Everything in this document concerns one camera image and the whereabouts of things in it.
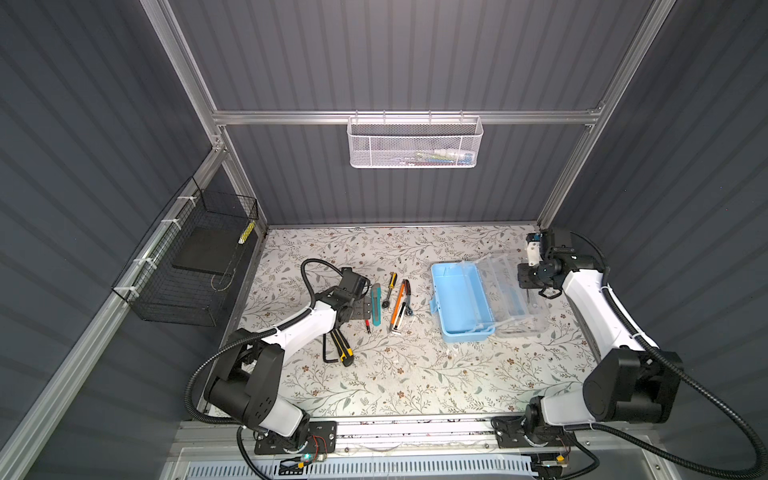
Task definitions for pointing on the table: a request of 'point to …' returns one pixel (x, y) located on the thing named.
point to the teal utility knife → (376, 304)
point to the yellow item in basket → (251, 226)
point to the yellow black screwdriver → (392, 283)
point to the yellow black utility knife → (346, 353)
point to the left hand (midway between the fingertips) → (351, 305)
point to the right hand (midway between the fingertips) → (532, 277)
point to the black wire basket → (183, 271)
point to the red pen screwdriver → (368, 324)
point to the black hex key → (325, 359)
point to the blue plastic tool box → (478, 299)
